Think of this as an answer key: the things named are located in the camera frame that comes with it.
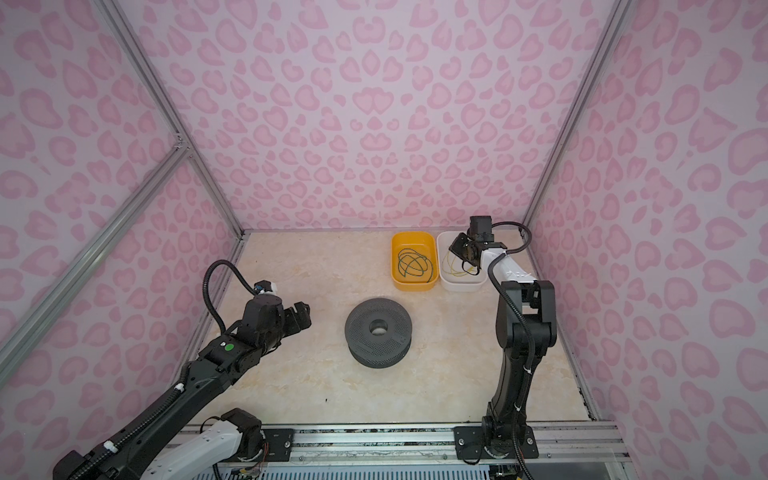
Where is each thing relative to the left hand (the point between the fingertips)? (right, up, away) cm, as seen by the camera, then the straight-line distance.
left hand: (298, 307), depth 80 cm
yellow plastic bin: (+37, +19, +31) cm, 51 cm away
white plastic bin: (+44, +5, +18) cm, 48 cm away
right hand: (+47, +18, +19) cm, 54 cm away
